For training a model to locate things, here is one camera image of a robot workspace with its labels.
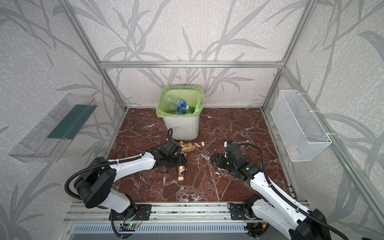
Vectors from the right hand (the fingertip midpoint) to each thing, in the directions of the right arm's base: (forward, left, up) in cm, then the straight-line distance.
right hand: (215, 154), depth 81 cm
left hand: (+2, +17, -8) cm, 19 cm away
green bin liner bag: (+36, +13, +11) cm, 40 cm away
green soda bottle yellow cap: (+32, +15, +2) cm, 35 cm away
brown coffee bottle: (-5, +19, -9) cm, 22 cm away
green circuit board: (-31, +43, -12) cm, 54 cm away
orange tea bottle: (+9, +16, -8) cm, 20 cm away
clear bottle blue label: (+30, +22, +8) cm, 38 cm away
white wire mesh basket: (-1, -35, +23) cm, 42 cm away
